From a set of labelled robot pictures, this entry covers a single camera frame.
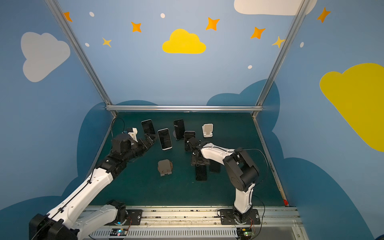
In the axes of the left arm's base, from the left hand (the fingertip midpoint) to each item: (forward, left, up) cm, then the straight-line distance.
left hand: (156, 140), depth 77 cm
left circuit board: (-38, +16, -24) cm, 47 cm away
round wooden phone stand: (-5, -2, -22) cm, 23 cm away
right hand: (0, -24, -23) cm, 33 cm away
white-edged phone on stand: (+12, -1, -15) cm, 19 cm away
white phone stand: (+22, -29, -17) cm, 40 cm away
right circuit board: (-37, -45, -24) cm, 63 cm away
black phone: (+20, -10, -16) cm, 27 cm away
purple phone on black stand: (+16, -16, -17) cm, 28 cm away
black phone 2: (-6, -24, -26) cm, 36 cm away
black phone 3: (-3, -33, -24) cm, 41 cm away
